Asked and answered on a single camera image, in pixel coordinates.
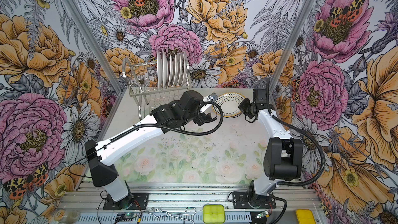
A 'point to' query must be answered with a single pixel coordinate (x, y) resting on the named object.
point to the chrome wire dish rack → (142, 80)
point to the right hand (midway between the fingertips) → (238, 109)
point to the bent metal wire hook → (159, 213)
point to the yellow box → (305, 216)
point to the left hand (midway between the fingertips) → (198, 106)
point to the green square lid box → (213, 213)
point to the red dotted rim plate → (165, 69)
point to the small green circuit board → (127, 215)
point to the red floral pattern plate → (159, 69)
